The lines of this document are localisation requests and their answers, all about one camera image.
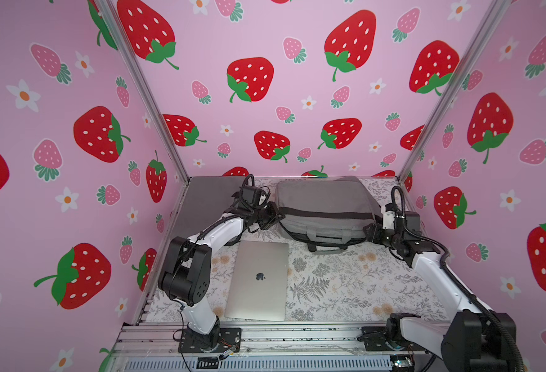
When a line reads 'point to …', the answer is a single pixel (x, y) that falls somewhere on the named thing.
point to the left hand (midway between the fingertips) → (288, 214)
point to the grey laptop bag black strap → (327, 213)
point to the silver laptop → (257, 287)
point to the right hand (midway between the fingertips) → (367, 229)
